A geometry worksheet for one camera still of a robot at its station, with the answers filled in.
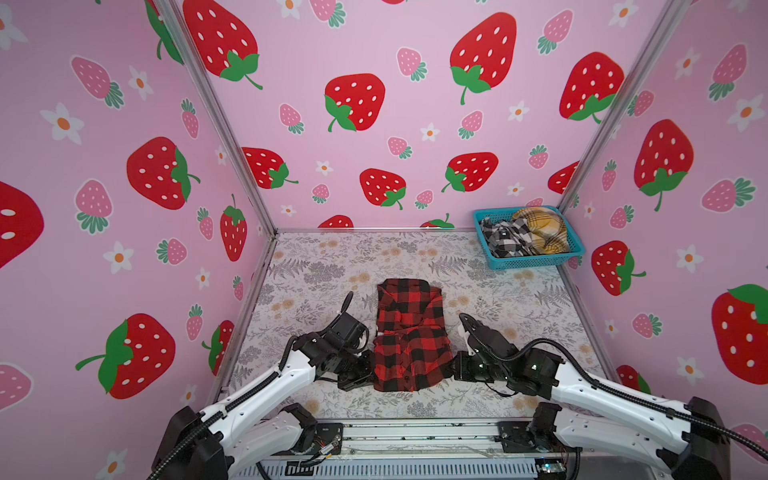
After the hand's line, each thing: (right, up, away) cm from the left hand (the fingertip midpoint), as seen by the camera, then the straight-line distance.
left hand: (382, 379), depth 75 cm
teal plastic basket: (+68, +36, +29) cm, 82 cm away
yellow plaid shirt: (+60, +41, +32) cm, 79 cm away
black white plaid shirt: (+44, +39, +31) cm, 67 cm away
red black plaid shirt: (+8, +6, +9) cm, 13 cm away
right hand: (+15, +3, 0) cm, 15 cm away
